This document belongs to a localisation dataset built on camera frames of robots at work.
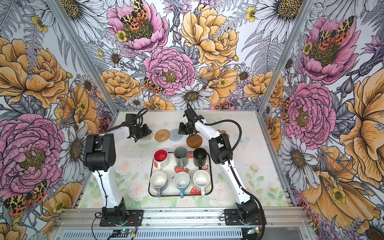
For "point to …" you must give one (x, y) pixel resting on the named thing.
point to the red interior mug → (159, 156)
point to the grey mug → (181, 157)
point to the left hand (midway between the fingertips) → (151, 134)
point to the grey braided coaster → (174, 136)
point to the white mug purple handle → (158, 180)
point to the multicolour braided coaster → (147, 137)
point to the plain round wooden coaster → (194, 141)
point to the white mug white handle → (201, 178)
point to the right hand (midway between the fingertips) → (180, 135)
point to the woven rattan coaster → (162, 135)
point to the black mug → (199, 157)
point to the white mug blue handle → (181, 180)
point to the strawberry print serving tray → (170, 189)
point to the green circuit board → (125, 231)
